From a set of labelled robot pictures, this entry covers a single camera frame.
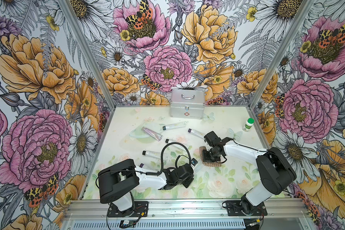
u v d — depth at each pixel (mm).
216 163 876
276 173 458
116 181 462
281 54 898
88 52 878
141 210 742
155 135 1043
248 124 1008
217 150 677
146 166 856
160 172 586
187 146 988
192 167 749
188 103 1120
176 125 1084
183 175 650
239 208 679
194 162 755
